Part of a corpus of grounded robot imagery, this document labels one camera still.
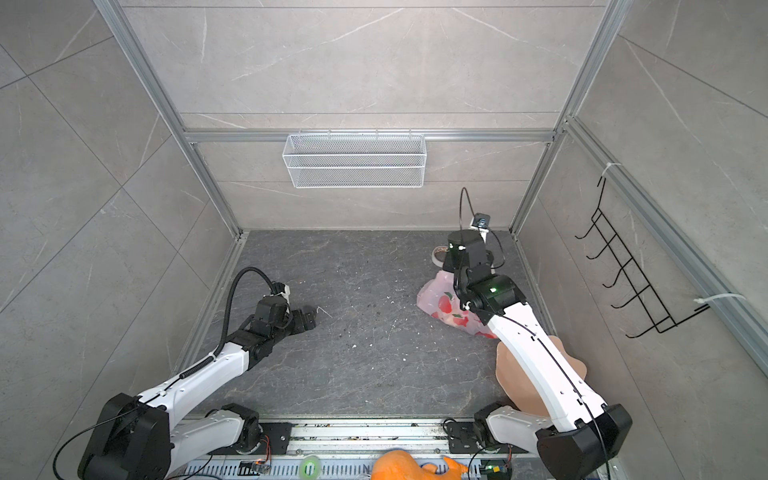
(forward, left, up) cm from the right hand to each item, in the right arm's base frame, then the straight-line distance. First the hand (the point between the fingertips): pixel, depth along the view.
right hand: (464, 244), depth 74 cm
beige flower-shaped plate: (-25, -16, -31) cm, 43 cm away
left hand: (-4, +46, -22) cm, 51 cm away
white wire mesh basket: (+40, +30, -1) cm, 50 cm away
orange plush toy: (-43, +18, -23) cm, 53 cm away
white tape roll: (+19, +1, -31) cm, 36 cm away
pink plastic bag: (-5, +5, -16) cm, 18 cm away
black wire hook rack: (-10, -37, 0) cm, 38 cm away
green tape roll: (-44, +37, -32) cm, 66 cm away
